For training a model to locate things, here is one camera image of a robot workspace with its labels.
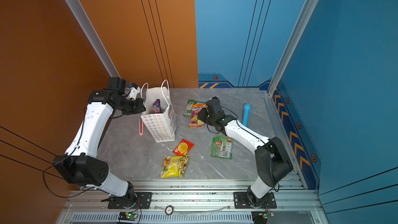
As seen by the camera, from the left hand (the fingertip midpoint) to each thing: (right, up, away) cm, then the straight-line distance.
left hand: (145, 107), depth 79 cm
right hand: (+26, -4, +8) cm, 27 cm away
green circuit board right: (+57, -52, -7) cm, 77 cm away
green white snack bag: (+41, -24, +12) cm, 49 cm away
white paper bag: (+8, -5, -3) cm, 10 cm away
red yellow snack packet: (+18, -24, +10) cm, 32 cm away
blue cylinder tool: (+59, -5, +25) cm, 64 cm away
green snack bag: (+19, -1, +28) cm, 34 cm away
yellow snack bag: (+15, -31, +1) cm, 34 cm away
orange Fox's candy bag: (+24, -7, +10) cm, 27 cm away
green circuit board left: (-5, -50, -8) cm, 51 cm away
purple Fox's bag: (+1, 0, +15) cm, 15 cm away
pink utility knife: (-10, -14, +20) cm, 27 cm away
